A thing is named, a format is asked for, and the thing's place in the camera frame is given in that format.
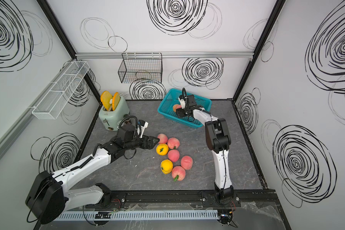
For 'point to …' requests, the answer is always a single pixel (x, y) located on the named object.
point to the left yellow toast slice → (105, 97)
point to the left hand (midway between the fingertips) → (154, 139)
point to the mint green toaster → (110, 120)
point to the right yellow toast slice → (115, 100)
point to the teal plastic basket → (171, 98)
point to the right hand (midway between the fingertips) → (181, 110)
